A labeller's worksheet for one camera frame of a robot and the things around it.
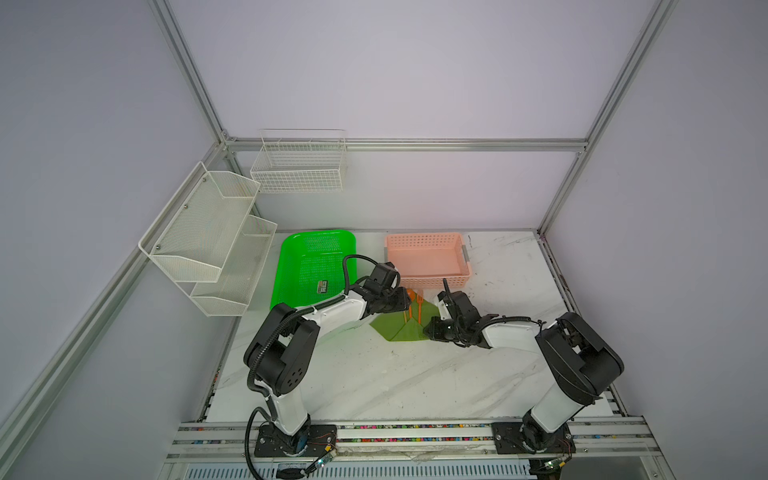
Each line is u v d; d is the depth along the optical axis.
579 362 0.46
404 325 0.93
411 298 1.00
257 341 0.49
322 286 1.04
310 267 1.10
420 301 0.98
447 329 0.80
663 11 0.68
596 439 0.75
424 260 1.14
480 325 0.71
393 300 0.81
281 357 0.47
